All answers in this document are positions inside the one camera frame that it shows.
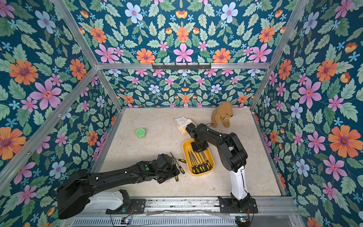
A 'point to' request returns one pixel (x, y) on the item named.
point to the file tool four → (199, 164)
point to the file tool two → (206, 163)
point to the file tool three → (203, 164)
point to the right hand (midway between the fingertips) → (200, 149)
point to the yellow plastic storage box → (187, 147)
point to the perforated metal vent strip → (154, 222)
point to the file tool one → (207, 160)
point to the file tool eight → (179, 166)
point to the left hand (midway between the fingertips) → (179, 175)
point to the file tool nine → (177, 178)
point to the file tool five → (198, 170)
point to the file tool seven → (181, 160)
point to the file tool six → (191, 162)
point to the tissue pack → (182, 122)
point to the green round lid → (140, 132)
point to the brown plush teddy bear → (222, 114)
